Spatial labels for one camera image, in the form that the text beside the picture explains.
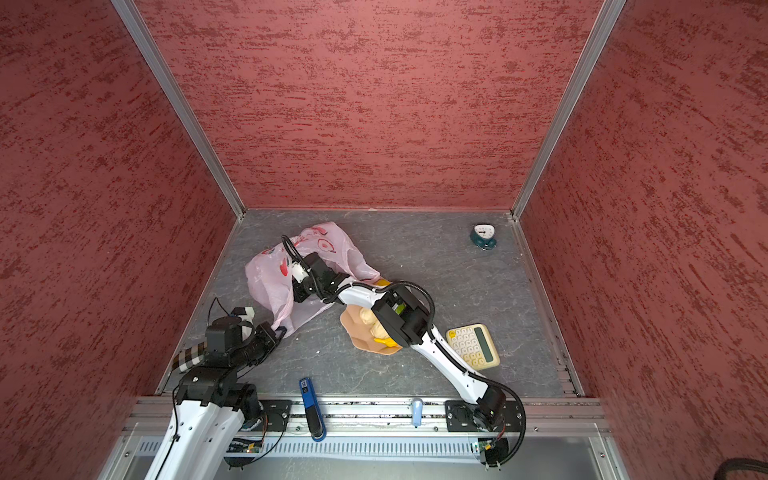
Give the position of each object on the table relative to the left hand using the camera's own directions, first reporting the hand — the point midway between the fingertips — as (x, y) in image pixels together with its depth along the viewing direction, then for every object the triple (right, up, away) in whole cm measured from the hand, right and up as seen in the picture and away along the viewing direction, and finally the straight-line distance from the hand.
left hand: (288, 335), depth 80 cm
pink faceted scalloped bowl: (+20, -2, +5) cm, 20 cm away
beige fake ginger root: (+22, +4, +5) cm, 23 cm away
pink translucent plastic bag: (-7, +15, +4) cm, 17 cm away
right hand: (-7, +9, +15) cm, 19 cm away
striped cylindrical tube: (-28, -6, +1) cm, 29 cm away
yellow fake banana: (+27, -2, +1) cm, 27 cm away
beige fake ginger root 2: (+25, 0, +3) cm, 25 cm away
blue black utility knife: (+10, -19, -9) cm, 23 cm away
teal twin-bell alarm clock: (+63, +28, +29) cm, 75 cm away
